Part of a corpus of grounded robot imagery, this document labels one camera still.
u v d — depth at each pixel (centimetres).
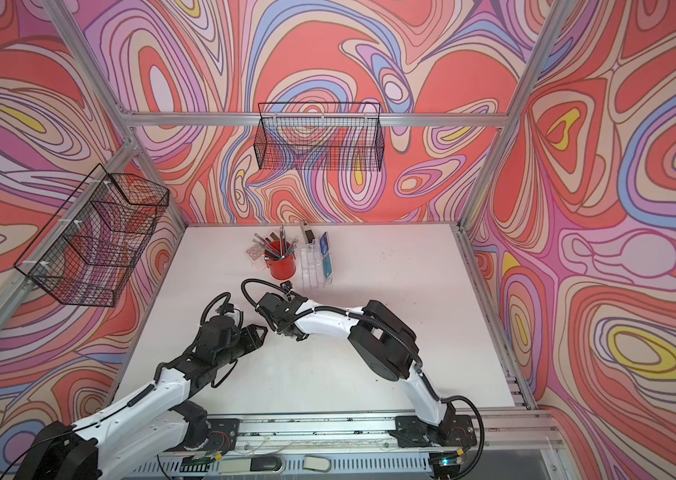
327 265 96
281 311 72
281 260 94
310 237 109
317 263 101
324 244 102
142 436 54
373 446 73
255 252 108
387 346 52
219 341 65
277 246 101
